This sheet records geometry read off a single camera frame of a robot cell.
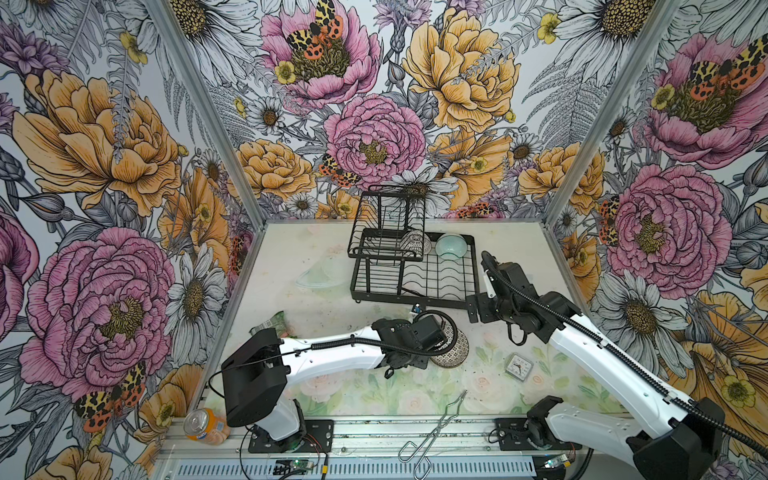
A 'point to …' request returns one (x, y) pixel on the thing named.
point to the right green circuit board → (555, 462)
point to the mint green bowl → (451, 247)
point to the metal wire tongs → (412, 452)
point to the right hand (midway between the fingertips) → (486, 310)
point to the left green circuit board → (292, 466)
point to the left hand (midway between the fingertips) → (412, 356)
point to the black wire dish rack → (394, 259)
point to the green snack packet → (278, 322)
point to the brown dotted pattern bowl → (458, 355)
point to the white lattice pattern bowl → (415, 244)
